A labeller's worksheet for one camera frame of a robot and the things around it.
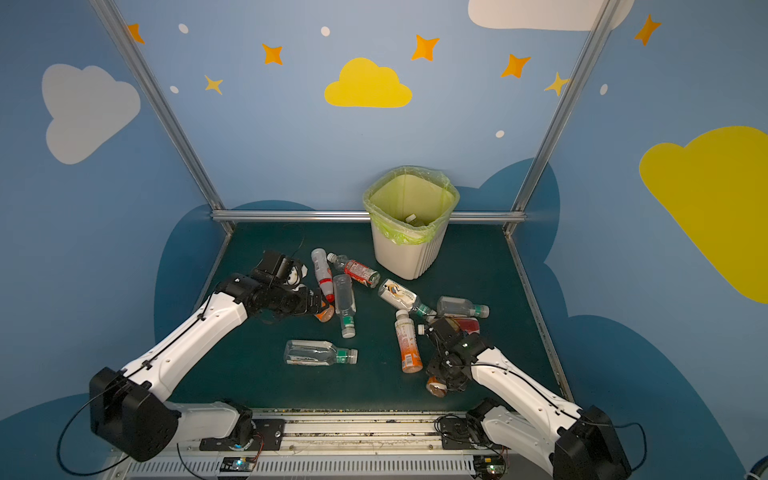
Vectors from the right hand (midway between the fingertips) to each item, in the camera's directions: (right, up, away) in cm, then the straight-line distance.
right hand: (438, 370), depth 82 cm
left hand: (-33, +19, -2) cm, 38 cm away
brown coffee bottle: (-2, -2, -5) cm, 6 cm away
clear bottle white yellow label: (+10, +15, +16) cm, 24 cm away
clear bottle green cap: (-28, +17, +12) cm, 35 cm away
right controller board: (+11, -19, -10) cm, 24 cm away
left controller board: (-51, -19, -10) cm, 55 cm away
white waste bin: (-7, +30, +14) cm, 34 cm away
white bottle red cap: (-36, +25, +19) cm, 48 cm away
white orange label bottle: (-34, +13, +12) cm, 38 cm away
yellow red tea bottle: (+10, +11, +8) cm, 17 cm away
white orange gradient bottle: (-8, +4, +2) cm, 9 cm away
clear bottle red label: (-25, +27, +20) cm, 42 cm away
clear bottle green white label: (-6, +46, +26) cm, 54 cm away
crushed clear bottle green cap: (-35, +3, +6) cm, 36 cm away
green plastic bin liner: (-7, +51, +22) cm, 55 cm away
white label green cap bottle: (-9, +18, +14) cm, 24 cm away
